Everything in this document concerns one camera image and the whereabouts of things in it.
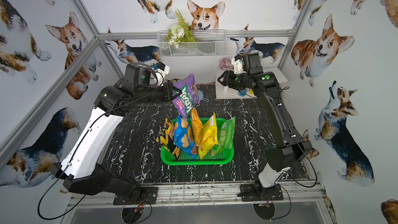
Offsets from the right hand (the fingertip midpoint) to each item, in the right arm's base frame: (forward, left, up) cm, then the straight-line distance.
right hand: (226, 75), depth 72 cm
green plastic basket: (-24, +1, -38) cm, 46 cm away
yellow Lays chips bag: (-20, +8, -22) cm, 31 cm away
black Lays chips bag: (-21, +29, -20) cm, 41 cm away
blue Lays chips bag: (-22, +21, -19) cm, 36 cm away
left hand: (-11, +19, +4) cm, 22 cm away
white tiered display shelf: (+24, -1, -38) cm, 45 cm away
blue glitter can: (+21, -15, -36) cm, 44 cm away
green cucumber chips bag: (-20, 0, -21) cm, 29 cm away
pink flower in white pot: (+25, -2, -13) cm, 28 cm away
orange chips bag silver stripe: (-17, +14, -16) cm, 27 cm away
